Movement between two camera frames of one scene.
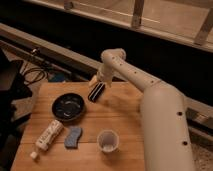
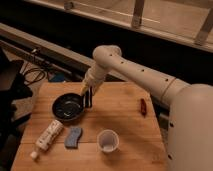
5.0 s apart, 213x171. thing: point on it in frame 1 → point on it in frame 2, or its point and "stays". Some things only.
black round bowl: [68, 106] stays
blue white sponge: [72, 141] stays
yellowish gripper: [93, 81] → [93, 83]
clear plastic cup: [108, 140] stays
